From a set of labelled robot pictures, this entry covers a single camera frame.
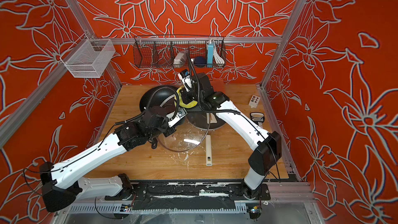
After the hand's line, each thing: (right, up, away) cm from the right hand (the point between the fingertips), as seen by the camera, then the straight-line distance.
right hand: (177, 89), depth 73 cm
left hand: (0, -12, -2) cm, 12 cm away
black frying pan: (-18, -3, +31) cm, 36 cm away
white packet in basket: (-1, +19, +18) cm, 26 cm away
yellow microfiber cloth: (+3, -7, -3) cm, 8 cm away
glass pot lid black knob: (+5, -26, +20) cm, 33 cm away
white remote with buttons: (+50, -6, +33) cm, 60 cm away
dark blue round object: (+12, +19, +25) cm, 34 cm away
